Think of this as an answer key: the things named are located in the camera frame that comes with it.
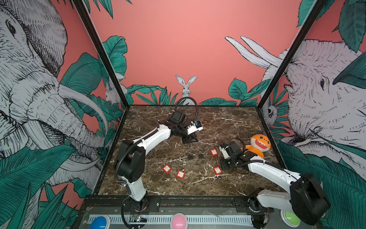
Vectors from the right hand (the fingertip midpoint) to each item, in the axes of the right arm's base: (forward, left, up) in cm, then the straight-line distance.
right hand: (219, 161), depth 86 cm
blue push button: (-31, +62, -1) cm, 69 cm away
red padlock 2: (-4, +1, -3) cm, 5 cm away
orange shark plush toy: (+10, -26, +4) cm, 28 cm away
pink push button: (-30, +24, -1) cm, 38 cm away
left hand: (+11, +15, +12) cm, 22 cm away
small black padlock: (+5, +19, -4) cm, 20 cm away
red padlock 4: (-7, +24, -2) cm, 25 cm away
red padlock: (+8, +2, -3) cm, 9 cm away
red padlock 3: (-4, +33, -3) cm, 33 cm away
